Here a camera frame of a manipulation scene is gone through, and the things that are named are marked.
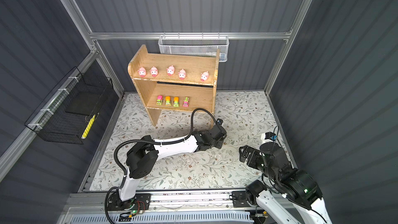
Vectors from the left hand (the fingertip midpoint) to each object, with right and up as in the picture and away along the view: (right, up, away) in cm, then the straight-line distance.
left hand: (221, 138), depth 88 cm
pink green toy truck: (-20, +21, -4) cm, 29 cm away
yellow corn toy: (-62, +9, -19) cm, 66 cm away
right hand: (+9, -2, -23) cm, 25 cm away
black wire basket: (-75, +14, -16) cm, 78 cm away
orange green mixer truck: (-30, +21, -3) cm, 37 cm away
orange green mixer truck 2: (-25, +20, -4) cm, 33 cm away
